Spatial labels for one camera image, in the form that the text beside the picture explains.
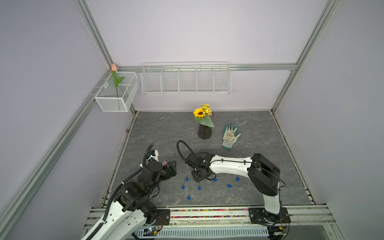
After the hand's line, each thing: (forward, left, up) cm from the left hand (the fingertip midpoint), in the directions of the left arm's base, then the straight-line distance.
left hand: (169, 166), depth 73 cm
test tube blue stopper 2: (-11, -9, -18) cm, 23 cm away
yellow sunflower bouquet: (+27, -20, +6) cm, 34 cm away
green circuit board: (-25, +11, -20) cm, 34 cm away
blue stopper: (-3, -25, -17) cm, 30 cm away
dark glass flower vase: (+27, -21, -11) cm, 36 cm away
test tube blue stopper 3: (-7, -15, -17) cm, 23 cm away
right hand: (0, -14, -17) cm, 22 cm away
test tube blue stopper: (-1, -8, -17) cm, 19 cm away
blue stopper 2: (-7, -32, -16) cm, 36 cm away
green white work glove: (+26, -39, -17) cm, 50 cm away
